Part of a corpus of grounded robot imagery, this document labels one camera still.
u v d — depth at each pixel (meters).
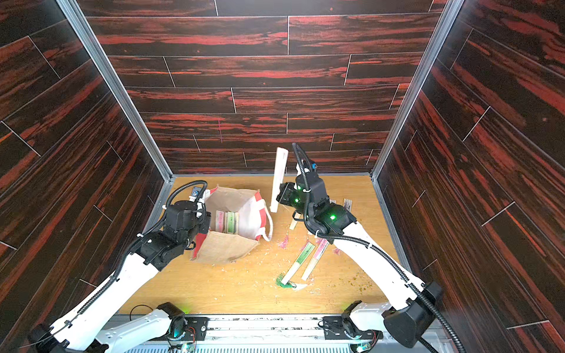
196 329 0.73
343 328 0.65
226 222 0.96
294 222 0.59
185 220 0.53
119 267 0.45
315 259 0.89
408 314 0.37
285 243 0.94
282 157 0.70
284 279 0.84
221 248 0.75
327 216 0.49
